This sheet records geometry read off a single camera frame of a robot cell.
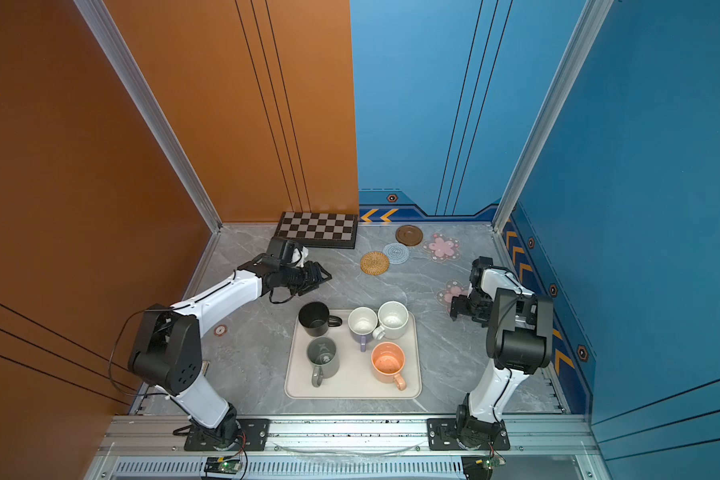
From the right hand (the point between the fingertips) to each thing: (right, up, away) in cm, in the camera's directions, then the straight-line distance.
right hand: (466, 319), depth 94 cm
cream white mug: (-24, +1, -2) cm, 24 cm away
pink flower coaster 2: (-3, +23, +18) cm, 29 cm away
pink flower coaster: (-2, +9, +8) cm, 12 cm away
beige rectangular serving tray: (-35, -14, -11) cm, 39 cm away
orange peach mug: (-25, -9, -9) cm, 29 cm away
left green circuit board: (-67, -30, -23) cm, 77 cm away
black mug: (-47, +1, -3) cm, 47 cm away
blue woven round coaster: (-20, +21, +18) cm, 34 cm away
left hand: (-43, +14, -5) cm, 46 cm away
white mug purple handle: (-33, 0, -3) cm, 33 cm away
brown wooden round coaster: (-15, +28, +22) cm, 39 cm away
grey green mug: (-44, -7, -10) cm, 46 cm away
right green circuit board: (-2, -28, -24) cm, 37 cm away
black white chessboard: (-51, +30, +21) cm, 63 cm away
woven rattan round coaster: (-29, +17, +15) cm, 37 cm away
